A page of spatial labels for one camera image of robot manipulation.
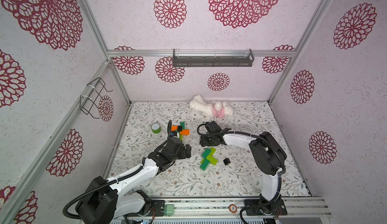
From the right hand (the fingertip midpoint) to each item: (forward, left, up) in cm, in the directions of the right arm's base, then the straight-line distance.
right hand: (202, 140), depth 97 cm
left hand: (-10, +10, +7) cm, 16 cm away
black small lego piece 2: (-14, -14, 0) cm, 20 cm away
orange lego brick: (+7, +19, +3) cm, 20 cm away
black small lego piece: (+6, +15, +5) cm, 17 cm away
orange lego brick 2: (+5, +12, +1) cm, 13 cm away
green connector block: (-39, +16, +1) cm, 42 cm away
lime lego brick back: (-7, -7, -1) cm, 10 cm away
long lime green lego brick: (+1, +14, 0) cm, 14 cm away
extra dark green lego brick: (-10, -2, +1) cm, 10 cm away
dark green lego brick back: (-16, -1, +1) cm, 16 cm away
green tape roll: (+6, +30, +5) cm, 31 cm away
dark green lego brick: (+11, +13, +1) cm, 17 cm away
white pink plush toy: (+18, -10, +10) cm, 22 cm away
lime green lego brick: (-13, -5, +1) cm, 14 cm away
